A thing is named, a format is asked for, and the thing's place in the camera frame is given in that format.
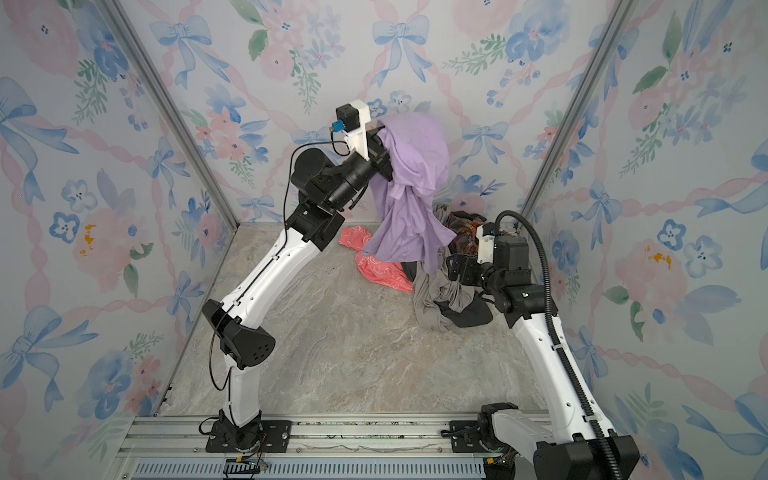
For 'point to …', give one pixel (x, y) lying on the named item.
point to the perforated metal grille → (315, 469)
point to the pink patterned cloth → (383, 273)
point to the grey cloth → (428, 290)
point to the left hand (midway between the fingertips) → (406, 117)
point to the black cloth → (469, 312)
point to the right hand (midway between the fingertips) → (463, 258)
